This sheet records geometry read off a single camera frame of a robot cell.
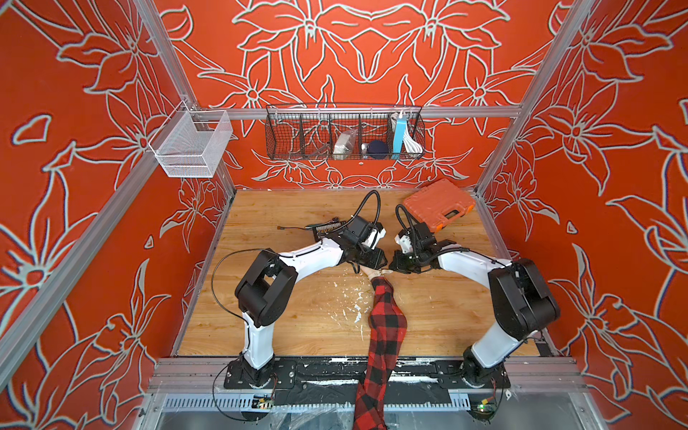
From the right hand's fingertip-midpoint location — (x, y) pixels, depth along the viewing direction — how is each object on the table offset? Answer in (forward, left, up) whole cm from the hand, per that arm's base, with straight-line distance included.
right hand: (385, 265), depth 90 cm
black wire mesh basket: (+44, +28, +25) cm, 58 cm away
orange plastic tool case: (+28, -24, +1) cm, 37 cm away
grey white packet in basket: (+32, +15, +27) cm, 44 cm away
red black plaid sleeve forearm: (-21, +1, -2) cm, 21 cm away
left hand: (0, 0, +4) cm, 4 cm away
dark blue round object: (+35, +2, +23) cm, 42 cm away
